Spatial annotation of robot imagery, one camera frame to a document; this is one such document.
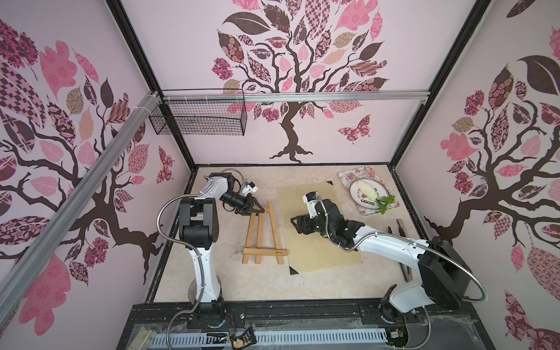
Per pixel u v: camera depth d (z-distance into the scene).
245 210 0.84
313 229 0.74
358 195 1.07
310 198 0.74
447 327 0.71
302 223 0.74
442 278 0.43
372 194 1.04
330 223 0.63
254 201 0.86
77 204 0.53
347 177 1.14
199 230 0.56
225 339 0.69
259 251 0.83
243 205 0.84
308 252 0.87
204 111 0.95
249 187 0.90
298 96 0.94
